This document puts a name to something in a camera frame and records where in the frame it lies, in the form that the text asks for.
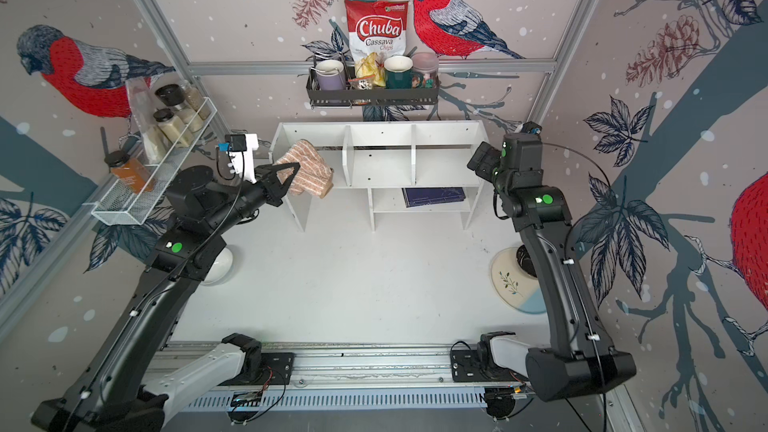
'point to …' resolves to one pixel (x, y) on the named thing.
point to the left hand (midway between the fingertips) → (303, 158)
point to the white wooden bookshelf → (406, 166)
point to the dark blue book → (428, 195)
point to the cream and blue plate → (516, 288)
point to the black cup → (525, 261)
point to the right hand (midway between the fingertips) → (488, 152)
